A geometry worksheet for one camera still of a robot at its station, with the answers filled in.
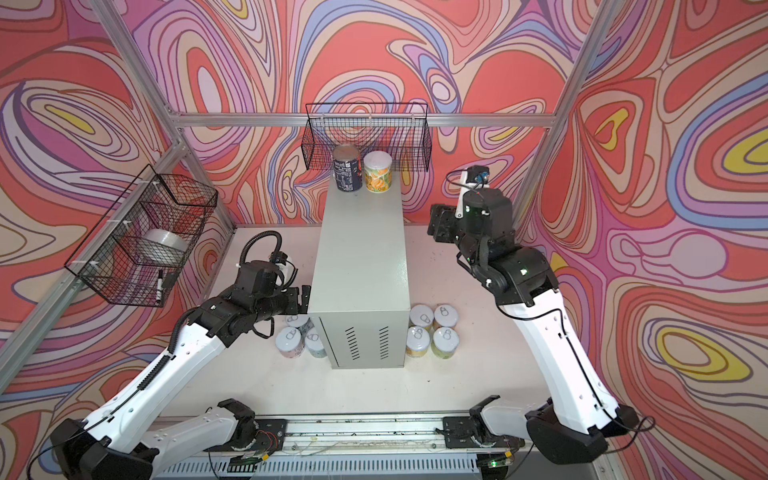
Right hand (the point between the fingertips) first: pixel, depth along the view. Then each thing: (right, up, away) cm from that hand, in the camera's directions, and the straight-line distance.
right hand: (448, 221), depth 64 cm
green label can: (+3, -32, +21) cm, 39 cm away
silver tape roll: (-69, -3, +10) cm, 69 cm away
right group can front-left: (-4, -32, +20) cm, 38 cm away
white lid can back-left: (-41, -27, +25) cm, 55 cm away
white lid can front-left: (-41, -32, +20) cm, 56 cm away
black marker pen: (-69, -17, +8) cm, 71 cm away
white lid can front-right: (-34, -33, +19) cm, 51 cm away
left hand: (-34, -17, +13) cm, 41 cm away
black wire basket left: (-76, -6, +10) cm, 77 cm away
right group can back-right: (+4, -26, +25) cm, 36 cm away
